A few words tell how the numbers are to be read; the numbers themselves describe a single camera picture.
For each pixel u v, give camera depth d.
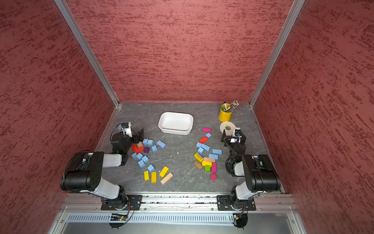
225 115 1.04
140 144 0.92
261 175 0.45
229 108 1.00
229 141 0.81
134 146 0.91
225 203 0.74
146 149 0.94
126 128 0.80
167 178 0.82
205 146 0.95
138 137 0.85
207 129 1.04
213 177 0.81
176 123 1.06
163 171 0.83
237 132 0.74
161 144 0.95
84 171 0.50
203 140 1.00
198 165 0.87
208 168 0.85
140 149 0.93
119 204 0.68
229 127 1.06
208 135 1.00
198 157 0.88
